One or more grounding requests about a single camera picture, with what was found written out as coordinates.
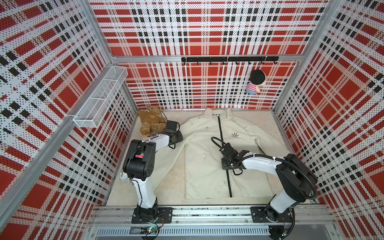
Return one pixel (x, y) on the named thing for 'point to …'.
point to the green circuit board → (150, 230)
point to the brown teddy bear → (153, 120)
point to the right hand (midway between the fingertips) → (228, 164)
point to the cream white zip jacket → (193, 169)
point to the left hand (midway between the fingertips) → (182, 136)
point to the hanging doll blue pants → (257, 77)
